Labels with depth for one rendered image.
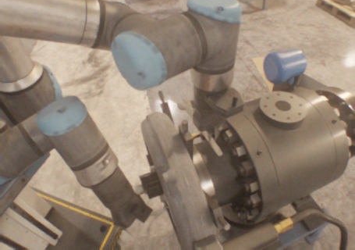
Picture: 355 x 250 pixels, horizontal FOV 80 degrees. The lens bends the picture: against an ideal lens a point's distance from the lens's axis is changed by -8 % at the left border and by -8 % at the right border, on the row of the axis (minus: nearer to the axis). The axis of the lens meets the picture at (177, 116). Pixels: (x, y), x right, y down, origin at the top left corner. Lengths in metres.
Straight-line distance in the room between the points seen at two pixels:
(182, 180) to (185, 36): 0.55
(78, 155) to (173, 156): 0.43
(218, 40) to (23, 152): 0.44
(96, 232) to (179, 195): 0.79
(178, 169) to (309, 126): 0.63
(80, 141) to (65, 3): 0.23
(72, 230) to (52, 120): 1.18
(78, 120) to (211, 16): 0.28
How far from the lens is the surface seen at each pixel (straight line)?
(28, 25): 0.40
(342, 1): 5.48
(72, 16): 0.41
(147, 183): 0.97
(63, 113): 0.43
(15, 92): 0.79
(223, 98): 0.46
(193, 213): 0.81
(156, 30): 0.34
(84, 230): 1.53
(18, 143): 0.55
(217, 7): 0.37
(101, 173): 0.47
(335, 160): 1.24
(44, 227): 1.44
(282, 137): 1.05
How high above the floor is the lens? 1.62
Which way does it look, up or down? 44 degrees down
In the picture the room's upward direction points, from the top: 7 degrees counter-clockwise
